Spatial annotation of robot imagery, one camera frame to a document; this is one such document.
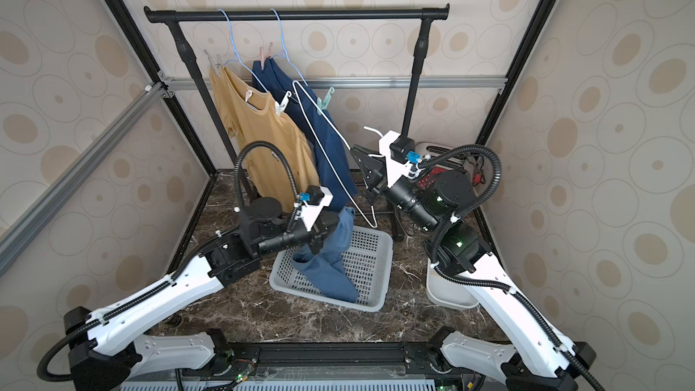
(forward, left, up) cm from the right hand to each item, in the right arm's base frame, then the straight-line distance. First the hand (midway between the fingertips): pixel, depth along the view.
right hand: (367, 146), depth 50 cm
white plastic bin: (-7, -25, -51) cm, 57 cm away
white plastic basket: (+3, 0, -52) cm, 52 cm away
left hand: (-5, +3, -17) cm, 18 cm away
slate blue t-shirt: (-4, +13, -44) cm, 46 cm away
